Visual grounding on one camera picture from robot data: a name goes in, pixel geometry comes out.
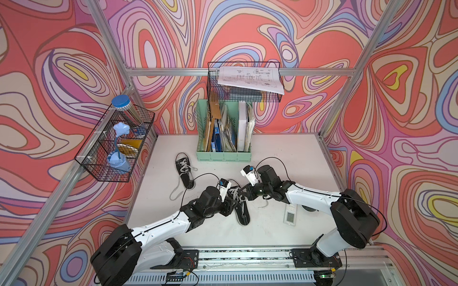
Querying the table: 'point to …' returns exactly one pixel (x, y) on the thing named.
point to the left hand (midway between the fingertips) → (235, 202)
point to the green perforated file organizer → (231, 109)
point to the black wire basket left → (108, 153)
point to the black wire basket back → (222, 93)
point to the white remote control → (290, 214)
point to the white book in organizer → (241, 126)
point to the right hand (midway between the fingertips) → (241, 195)
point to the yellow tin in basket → (130, 146)
